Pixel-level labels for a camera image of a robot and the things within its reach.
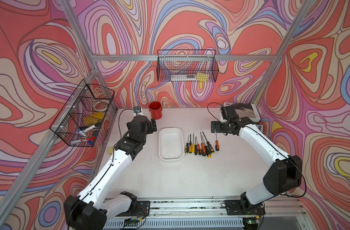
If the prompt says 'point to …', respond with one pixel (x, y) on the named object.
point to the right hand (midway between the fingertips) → (219, 130)
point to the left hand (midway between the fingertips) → (146, 120)
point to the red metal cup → (155, 108)
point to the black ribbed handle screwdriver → (195, 151)
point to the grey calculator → (260, 127)
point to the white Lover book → (252, 114)
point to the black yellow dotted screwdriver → (210, 147)
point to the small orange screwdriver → (199, 149)
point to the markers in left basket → (89, 140)
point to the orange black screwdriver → (217, 147)
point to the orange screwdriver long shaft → (203, 148)
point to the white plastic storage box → (170, 143)
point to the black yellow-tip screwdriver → (206, 148)
